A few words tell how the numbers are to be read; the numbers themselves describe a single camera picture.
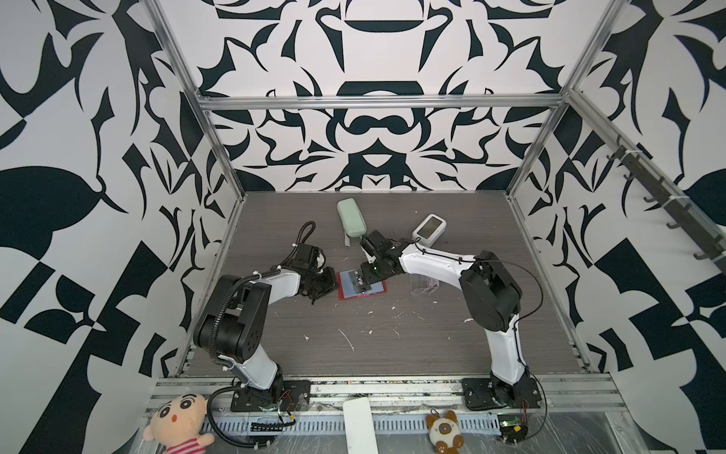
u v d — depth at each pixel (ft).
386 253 2.34
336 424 2.23
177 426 2.10
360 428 2.17
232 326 1.50
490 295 1.72
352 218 3.55
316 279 2.70
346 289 3.03
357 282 3.08
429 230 3.39
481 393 2.44
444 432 2.21
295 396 2.44
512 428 2.33
